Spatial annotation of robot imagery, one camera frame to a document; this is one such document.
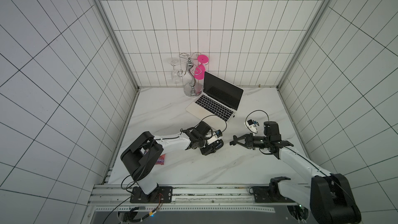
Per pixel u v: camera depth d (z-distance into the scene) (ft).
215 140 2.55
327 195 1.33
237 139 2.59
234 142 2.56
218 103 3.60
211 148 2.50
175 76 3.60
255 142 2.37
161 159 2.72
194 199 2.38
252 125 2.55
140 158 1.47
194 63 3.13
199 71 3.42
